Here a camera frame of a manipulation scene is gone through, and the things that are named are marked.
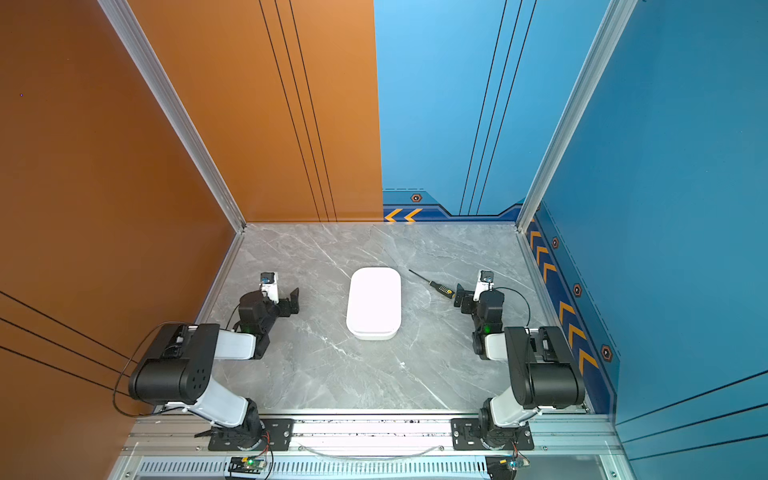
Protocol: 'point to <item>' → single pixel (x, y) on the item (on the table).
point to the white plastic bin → (374, 303)
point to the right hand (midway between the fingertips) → (473, 286)
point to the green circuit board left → (253, 463)
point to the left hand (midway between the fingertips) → (283, 286)
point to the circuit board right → (518, 462)
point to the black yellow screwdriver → (439, 288)
